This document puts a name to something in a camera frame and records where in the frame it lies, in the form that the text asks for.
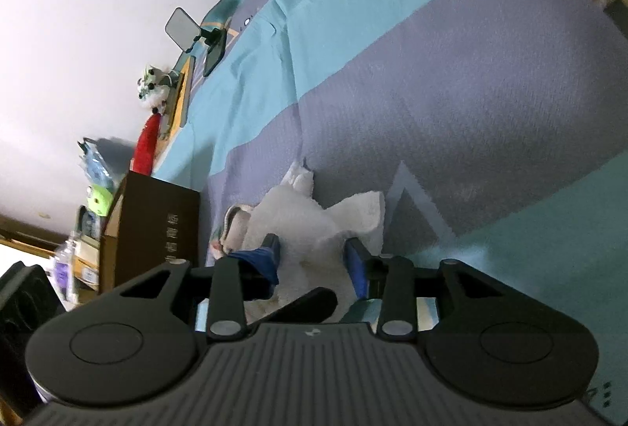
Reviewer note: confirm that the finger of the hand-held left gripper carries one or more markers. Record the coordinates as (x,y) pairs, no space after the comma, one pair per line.
(309,303)

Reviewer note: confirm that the yellow book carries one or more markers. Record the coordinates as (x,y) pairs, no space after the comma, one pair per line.
(179,102)

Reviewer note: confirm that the wooden rail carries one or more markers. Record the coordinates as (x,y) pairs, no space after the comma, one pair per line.
(29,227)

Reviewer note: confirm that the cardboard carton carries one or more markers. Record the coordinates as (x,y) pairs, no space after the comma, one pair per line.
(86,266)

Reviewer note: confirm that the red plush toy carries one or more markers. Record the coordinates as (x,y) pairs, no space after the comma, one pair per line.
(147,146)

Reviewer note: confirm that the blue plush packet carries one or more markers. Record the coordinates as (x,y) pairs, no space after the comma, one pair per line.
(95,166)

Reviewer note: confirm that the grey panel on black stand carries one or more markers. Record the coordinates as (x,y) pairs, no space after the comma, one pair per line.
(181,29)

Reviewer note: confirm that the patterned sock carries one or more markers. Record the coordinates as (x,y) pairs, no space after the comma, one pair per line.
(230,230)

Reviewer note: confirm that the clear plastic bottle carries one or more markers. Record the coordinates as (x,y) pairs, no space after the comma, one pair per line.
(64,269)

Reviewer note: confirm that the blue purple printed blanket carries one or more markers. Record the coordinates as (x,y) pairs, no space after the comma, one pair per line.
(441,87)

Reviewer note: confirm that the green frog plush toy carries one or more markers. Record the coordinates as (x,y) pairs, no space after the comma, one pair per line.
(98,199)

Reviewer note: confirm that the brown cardboard box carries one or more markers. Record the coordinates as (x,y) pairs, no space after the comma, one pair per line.
(152,230)

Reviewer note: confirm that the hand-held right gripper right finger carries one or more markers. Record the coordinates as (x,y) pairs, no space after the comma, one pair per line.
(357,271)

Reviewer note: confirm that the white panda plush toy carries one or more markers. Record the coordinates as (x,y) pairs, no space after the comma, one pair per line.
(153,87)

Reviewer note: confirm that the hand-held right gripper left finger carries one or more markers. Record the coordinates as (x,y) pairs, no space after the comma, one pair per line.
(262,264)

